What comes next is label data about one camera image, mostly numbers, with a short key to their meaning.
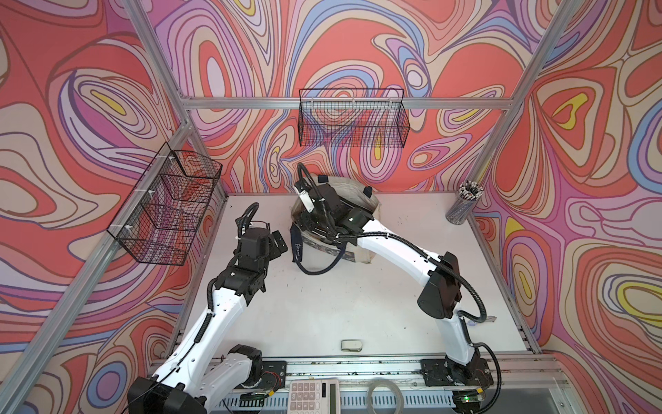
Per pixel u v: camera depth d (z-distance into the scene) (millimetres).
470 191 976
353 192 941
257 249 565
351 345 773
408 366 771
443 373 733
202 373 426
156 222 735
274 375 730
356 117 958
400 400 713
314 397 686
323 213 594
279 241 719
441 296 559
